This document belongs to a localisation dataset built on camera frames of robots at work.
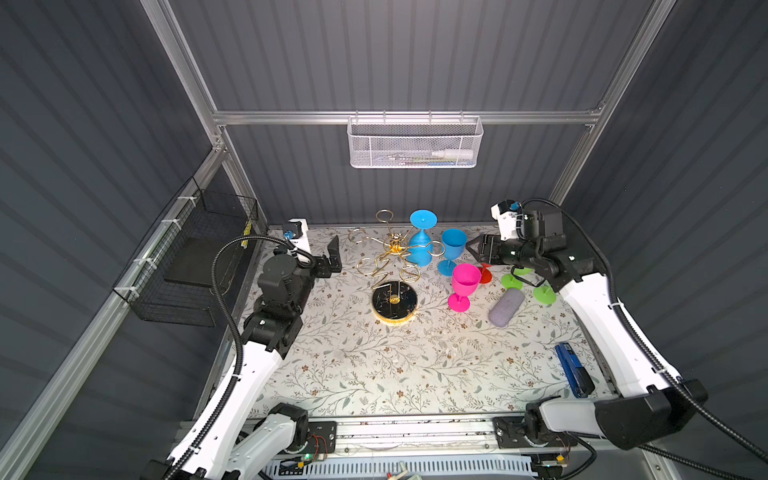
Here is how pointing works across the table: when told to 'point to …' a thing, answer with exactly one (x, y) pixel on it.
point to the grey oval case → (504, 309)
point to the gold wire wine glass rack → (394, 300)
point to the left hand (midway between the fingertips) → (317, 237)
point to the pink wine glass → (465, 279)
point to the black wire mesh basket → (181, 271)
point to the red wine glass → (486, 275)
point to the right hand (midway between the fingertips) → (478, 246)
